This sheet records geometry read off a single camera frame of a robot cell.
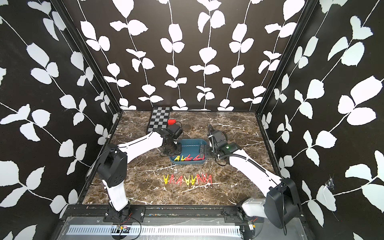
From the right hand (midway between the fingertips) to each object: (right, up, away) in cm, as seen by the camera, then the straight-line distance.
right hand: (204, 148), depth 83 cm
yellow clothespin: (-23, -18, +2) cm, 29 cm away
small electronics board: (-40, -36, -13) cm, 56 cm away
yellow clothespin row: (-10, -19, +1) cm, 21 cm away
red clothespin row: (-14, -19, +3) cm, 24 cm away
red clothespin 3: (+3, -18, +2) cm, 18 cm away
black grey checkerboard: (-33, +18, +29) cm, 47 cm away
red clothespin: (-19, -18, +3) cm, 26 cm away
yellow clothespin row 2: (-7, -19, +3) cm, 20 cm away
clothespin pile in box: (-10, -8, +10) cm, 16 cm away
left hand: (-15, -3, +6) cm, 16 cm away
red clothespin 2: (-3, -18, +3) cm, 19 cm away
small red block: (-24, +16, +31) cm, 43 cm away
